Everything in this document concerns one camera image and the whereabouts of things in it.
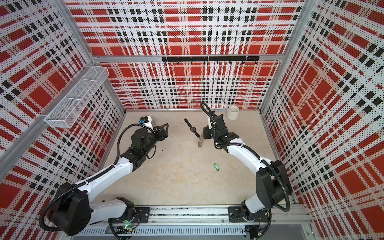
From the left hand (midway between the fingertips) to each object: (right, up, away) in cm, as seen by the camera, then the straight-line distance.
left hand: (167, 125), depth 82 cm
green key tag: (+29, -26, +9) cm, 40 cm away
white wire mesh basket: (-64, +10, +11) cm, 66 cm away
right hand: (+23, -1, +4) cm, 24 cm away
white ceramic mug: (+43, +10, +29) cm, 53 cm away
